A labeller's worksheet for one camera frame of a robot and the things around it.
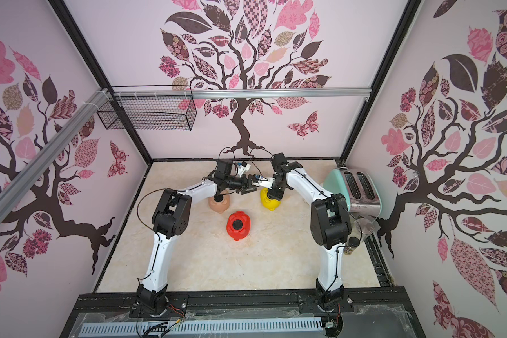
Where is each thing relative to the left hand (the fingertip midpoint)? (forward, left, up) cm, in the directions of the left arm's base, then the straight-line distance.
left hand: (260, 187), depth 96 cm
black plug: (-6, +19, 0) cm, 20 cm away
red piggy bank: (-22, +9, -2) cm, 24 cm away
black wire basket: (+28, +49, +25) cm, 62 cm away
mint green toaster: (-8, -42, +8) cm, 44 cm away
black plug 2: (-18, +10, -1) cm, 21 cm away
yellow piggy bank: (-7, -4, -2) cm, 9 cm away
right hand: (0, -7, 0) cm, 7 cm away
